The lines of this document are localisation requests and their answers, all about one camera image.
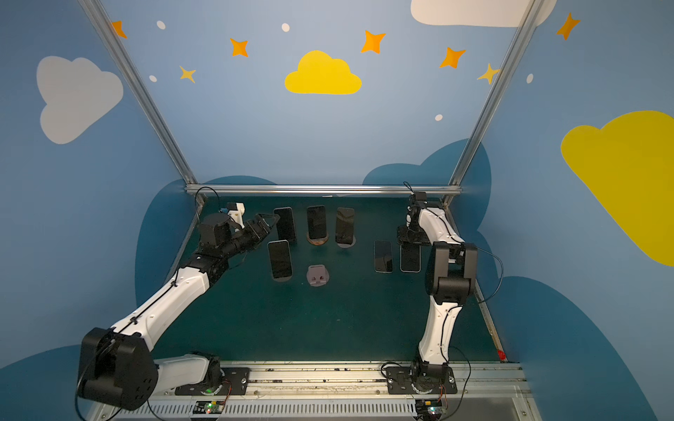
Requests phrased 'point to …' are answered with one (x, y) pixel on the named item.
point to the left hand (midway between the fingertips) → (277, 223)
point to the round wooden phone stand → (319, 241)
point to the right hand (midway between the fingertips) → (413, 239)
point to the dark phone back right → (345, 225)
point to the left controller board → (208, 406)
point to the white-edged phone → (410, 258)
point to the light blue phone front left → (280, 260)
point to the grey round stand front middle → (317, 275)
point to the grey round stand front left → (283, 279)
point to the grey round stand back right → (347, 246)
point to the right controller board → (428, 409)
